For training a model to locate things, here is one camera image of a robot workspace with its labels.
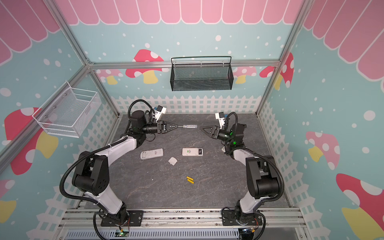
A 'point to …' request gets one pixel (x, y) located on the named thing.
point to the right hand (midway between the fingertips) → (201, 129)
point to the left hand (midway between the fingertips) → (177, 129)
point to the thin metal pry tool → (188, 126)
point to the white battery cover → (172, 160)
